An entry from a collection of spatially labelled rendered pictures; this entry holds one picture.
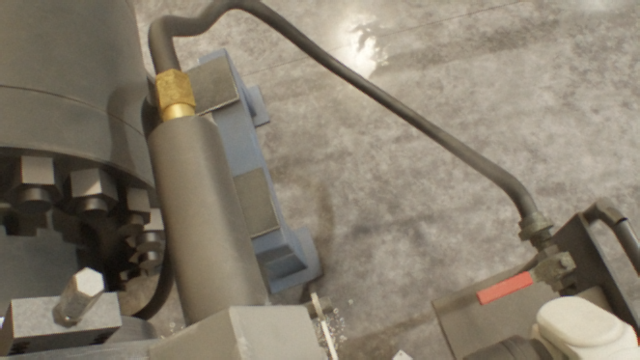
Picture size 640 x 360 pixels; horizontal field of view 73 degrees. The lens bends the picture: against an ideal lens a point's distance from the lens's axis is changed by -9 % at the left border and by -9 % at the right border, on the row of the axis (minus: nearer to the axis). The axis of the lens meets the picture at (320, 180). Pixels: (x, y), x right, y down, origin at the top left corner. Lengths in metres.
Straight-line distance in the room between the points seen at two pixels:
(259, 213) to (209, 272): 0.61
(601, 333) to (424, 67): 1.06
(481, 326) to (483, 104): 0.60
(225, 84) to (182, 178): 0.76
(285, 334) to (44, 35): 0.51
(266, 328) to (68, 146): 0.34
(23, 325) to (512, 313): 1.03
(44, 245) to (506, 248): 0.99
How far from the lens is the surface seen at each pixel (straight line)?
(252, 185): 1.02
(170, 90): 0.52
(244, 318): 0.36
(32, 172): 0.59
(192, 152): 0.45
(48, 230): 0.69
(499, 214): 1.25
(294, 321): 0.41
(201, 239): 0.41
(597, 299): 0.76
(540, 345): 0.57
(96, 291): 0.32
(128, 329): 0.63
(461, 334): 1.17
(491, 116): 1.36
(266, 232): 0.98
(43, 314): 0.37
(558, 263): 0.74
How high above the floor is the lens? 1.16
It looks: 66 degrees down
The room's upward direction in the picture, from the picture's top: 23 degrees counter-clockwise
